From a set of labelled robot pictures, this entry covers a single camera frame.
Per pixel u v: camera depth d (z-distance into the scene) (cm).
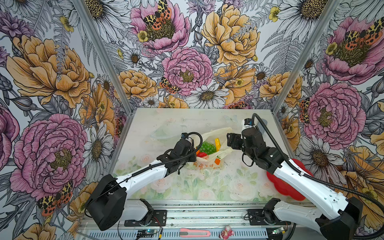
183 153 65
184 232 71
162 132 109
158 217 73
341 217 38
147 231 71
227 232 69
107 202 41
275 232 72
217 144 96
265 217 68
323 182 43
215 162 83
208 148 95
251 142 55
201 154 92
